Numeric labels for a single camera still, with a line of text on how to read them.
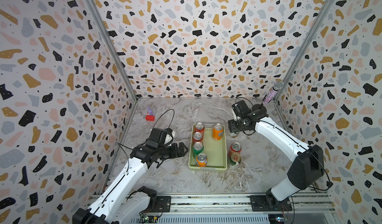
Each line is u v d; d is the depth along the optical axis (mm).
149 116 1094
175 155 662
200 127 911
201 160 779
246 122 597
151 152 537
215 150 931
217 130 910
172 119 1116
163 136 615
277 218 704
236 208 731
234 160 780
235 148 833
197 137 873
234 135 856
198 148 818
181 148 692
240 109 655
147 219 702
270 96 925
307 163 446
